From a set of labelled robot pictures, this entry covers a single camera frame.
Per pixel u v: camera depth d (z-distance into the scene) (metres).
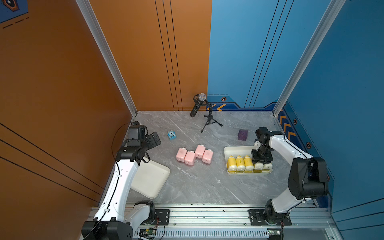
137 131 0.56
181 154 0.88
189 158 0.88
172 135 1.05
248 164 0.84
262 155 0.77
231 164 0.83
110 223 0.38
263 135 0.68
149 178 0.87
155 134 0.72
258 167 0.83
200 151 0.89
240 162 0.85
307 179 0.45
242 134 1.01
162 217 0.73
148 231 0.72
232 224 0.72
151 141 0.69
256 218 0.72
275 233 0.69
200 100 0.94
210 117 1.06
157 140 0.71
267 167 0.84
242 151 1.02
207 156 0.88
